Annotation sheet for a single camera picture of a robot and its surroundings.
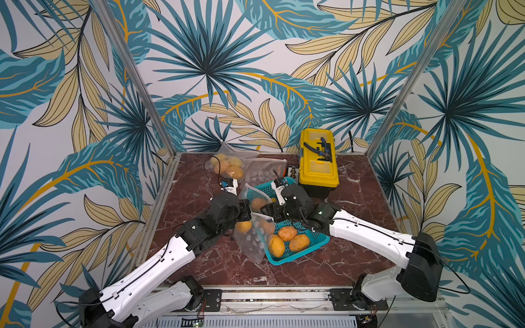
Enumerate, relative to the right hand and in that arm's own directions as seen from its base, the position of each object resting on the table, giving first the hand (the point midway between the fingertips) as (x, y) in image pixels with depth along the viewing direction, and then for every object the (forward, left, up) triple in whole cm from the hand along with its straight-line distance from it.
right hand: (269, 205), depth 78 cm
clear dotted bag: (-7, +7, -11) cm, 15 cm away
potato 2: (-10, -12, -13) cm, 20 cm away
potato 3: (+8, +5, -12) cm, 15 cm away
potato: (-11, -3, -12) cm, 17 cm away
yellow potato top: (+28, +16, -13) cm, 34 cm away
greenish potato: (+36, +16, -14) cm, 42 cm away
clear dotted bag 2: (+30, +5, -14) cm, 34 cm away
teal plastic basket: (-7, -20, -16) cm, 27 cm away
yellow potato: (+35, +27, -12) cm, 46 cm away
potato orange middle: (-6, -8, -13) cm, 16 cm away
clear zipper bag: (+47, +21, -15) cm, 53 cm away
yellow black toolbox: (+19, -23, -2) cm, 30 cm away
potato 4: (-5, +10, -7) cm, 13 cm away
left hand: (-2, +7, +5) cm, 9 cm away
